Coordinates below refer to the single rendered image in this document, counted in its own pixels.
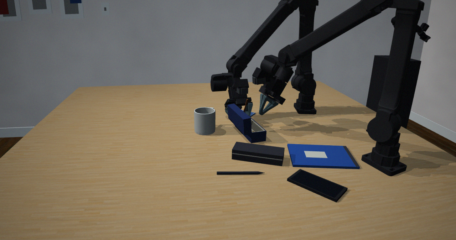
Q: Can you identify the blue notebook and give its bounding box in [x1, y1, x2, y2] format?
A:
[287, 144, 360, 169]

